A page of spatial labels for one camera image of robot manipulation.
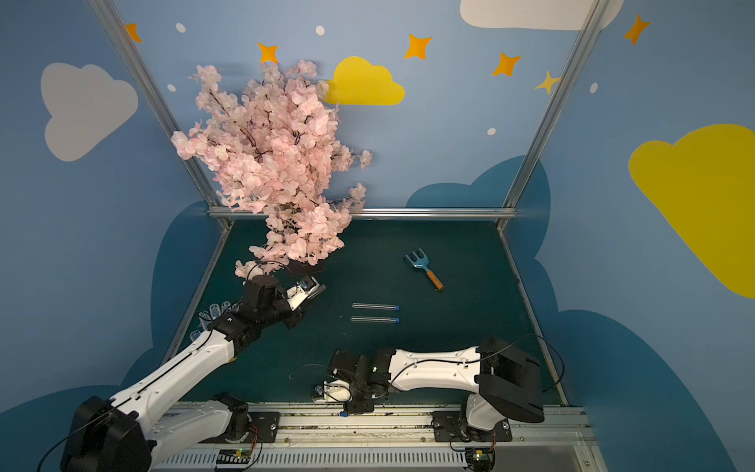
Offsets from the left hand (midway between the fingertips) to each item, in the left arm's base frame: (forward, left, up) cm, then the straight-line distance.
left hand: (307, 292), depth 83 cm
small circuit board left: (-38, +15, -18) cm, 45 cm away
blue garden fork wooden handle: (+22, -36, -14) cm, 44 cm away
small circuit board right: (-37, -48, -17) cm, 62 cm away
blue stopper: (-2, -27, -14) cm, 30 cm away
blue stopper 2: (-28, -12, -15) cm, 34 cm away
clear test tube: (+4, -20, -15) cm, 25 cm away
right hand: (-24, -14, -11) cm, 30 cm away
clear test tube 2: (-1, -20, -16) cm, 25 cm away
